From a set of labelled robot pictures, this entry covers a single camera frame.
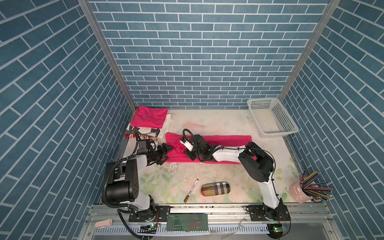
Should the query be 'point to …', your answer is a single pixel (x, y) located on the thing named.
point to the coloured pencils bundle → (310, 187)
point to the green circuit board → (187, 222)
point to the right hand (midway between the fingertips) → (184, 148)
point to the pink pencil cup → (297, 193)
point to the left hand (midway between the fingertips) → (171, 150)
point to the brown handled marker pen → (188, 196)
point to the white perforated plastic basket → (270, 118)
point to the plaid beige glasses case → (215, 189)
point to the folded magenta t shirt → (145, 116)
